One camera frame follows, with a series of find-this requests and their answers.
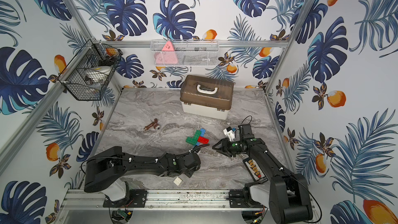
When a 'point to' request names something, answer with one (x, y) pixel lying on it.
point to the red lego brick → (203, 140)
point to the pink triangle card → (167, 55)
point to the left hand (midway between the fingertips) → (193, 164)
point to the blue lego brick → (202, 131)
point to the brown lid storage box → (206, 97)
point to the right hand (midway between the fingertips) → (216, 148)
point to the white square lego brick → (178, 181)
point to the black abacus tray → (256, 172)
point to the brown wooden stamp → (156, 126)
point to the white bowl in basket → (98, 73)
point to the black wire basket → (91, 54)
